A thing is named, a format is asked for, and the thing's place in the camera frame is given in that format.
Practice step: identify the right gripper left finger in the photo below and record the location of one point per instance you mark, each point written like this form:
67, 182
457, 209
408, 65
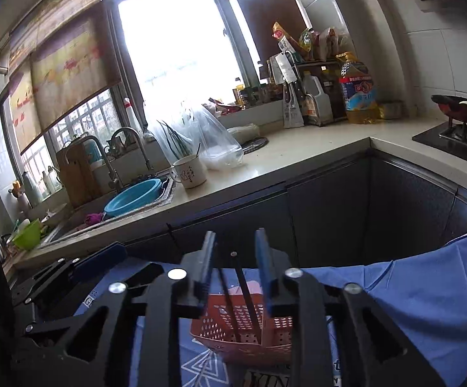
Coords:
199, 266

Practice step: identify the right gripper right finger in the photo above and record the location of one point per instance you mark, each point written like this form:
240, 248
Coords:
272, 264

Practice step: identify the dark brown chopstick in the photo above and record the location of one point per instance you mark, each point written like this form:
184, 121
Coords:
229, 305
247, 296

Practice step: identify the green plastic bowl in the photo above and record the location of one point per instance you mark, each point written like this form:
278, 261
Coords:
29, 237

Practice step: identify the pink perforated utensil holder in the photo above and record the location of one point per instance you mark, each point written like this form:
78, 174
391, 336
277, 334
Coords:
214, 330

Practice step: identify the blue plastic basin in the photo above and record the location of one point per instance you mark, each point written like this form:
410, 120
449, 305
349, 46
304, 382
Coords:
134, 197

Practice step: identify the white ceramic mug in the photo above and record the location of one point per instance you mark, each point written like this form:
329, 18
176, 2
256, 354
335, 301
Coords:
189, 172

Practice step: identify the chrome sink faucet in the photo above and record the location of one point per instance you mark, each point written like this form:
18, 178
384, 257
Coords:
96, 156

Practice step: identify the wooden cutting board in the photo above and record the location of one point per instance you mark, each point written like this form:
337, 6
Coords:
76, 175

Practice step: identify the clear plastic bag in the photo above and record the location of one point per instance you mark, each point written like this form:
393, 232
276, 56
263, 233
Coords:
192, 130

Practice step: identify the white plastic jug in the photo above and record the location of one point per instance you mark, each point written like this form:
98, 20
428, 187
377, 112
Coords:
318, 109

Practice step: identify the blue patterned tablecloth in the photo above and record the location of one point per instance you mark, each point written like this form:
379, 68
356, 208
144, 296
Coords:
426, 295

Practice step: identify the yellow cooking oil bottle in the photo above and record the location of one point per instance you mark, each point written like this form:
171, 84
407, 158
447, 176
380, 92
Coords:
360, 99

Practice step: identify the small metal bowl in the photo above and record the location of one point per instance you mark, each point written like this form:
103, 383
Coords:
390, 110

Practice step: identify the cleaver knife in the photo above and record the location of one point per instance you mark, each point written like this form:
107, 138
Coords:
289, 77

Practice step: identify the metal spice rack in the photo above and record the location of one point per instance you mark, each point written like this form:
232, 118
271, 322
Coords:
321, 81

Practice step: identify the black gas stove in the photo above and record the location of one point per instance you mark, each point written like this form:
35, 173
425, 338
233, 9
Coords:
449, 138

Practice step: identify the patterned roller blind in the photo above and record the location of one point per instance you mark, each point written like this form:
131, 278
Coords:
61, 55

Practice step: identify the red frying pan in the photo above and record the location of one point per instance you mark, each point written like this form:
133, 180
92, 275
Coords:
452, 106

